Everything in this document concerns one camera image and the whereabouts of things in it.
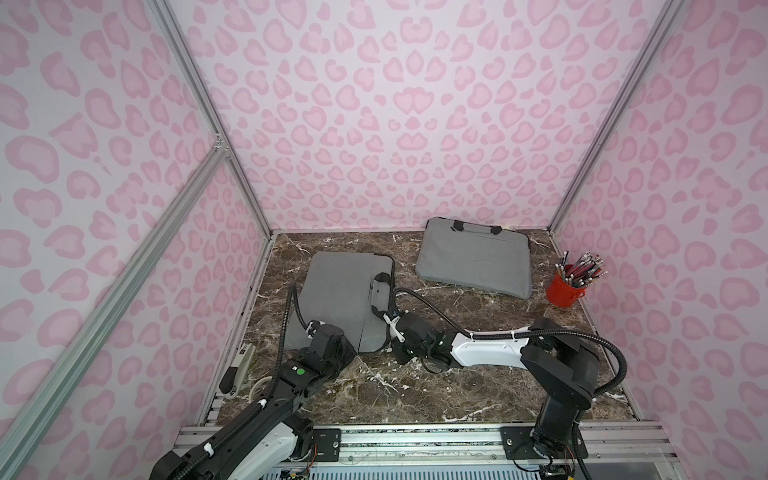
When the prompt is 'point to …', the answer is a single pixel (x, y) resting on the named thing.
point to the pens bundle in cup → (584, 271)
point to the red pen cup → (561, 294)
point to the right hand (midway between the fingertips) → (397, 342)
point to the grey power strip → (236, 372)
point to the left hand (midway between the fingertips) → (355, 344)
